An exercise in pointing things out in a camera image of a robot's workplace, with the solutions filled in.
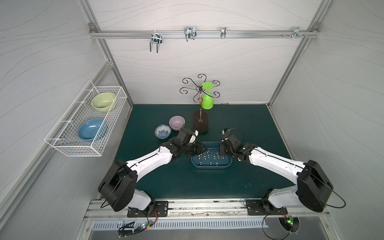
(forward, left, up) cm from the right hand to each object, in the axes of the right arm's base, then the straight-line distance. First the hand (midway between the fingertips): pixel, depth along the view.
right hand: (222, 145), depth 87 cm
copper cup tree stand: (+24, +13, -7) cm, 29 cm away
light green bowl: (+8, +63, +26) cm, 69 cm away
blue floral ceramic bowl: (+13, +40, -7) cm, 42 cm away
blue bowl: (-8, +61, +25) cm, 66 cm away
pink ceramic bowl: (+20, +30, -5) cm, 37 cm away
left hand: (-6, +9, +4) cm, 12 cm away
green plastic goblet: (+24, +9, +12) cm, 29 cm away
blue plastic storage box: (-4, +5, -9) cm, 11 cm away
